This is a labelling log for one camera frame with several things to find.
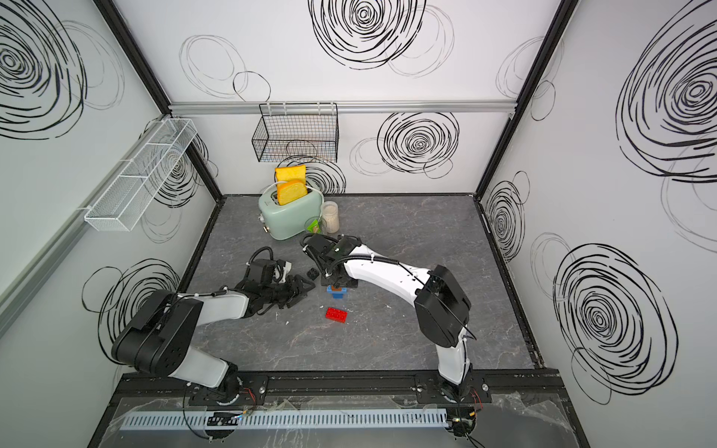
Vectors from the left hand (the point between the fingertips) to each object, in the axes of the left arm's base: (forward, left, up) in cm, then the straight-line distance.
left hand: (311, 289), depth 90 cm
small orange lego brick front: (0, -8, +1) cm, 8 cm away
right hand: (-1, -9, +7) cm, 11 cm away
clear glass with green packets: (+24, +1, +4) cm, 24 cm away
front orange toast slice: (+28, +9, +17) cm, 34 cm away
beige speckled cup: (+26, -4, +5) cm, 27 cm away
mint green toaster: (+23, +11, +7) cm, 27 cm away
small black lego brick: (+7, +1, -2) cm, 7 cm away
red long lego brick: (-8, -9, 0) cm, 12 cm away
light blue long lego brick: (-1, -8, -2) cm, 9 cm away
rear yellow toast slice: (+34, +11, +20) cm, 41 cm away
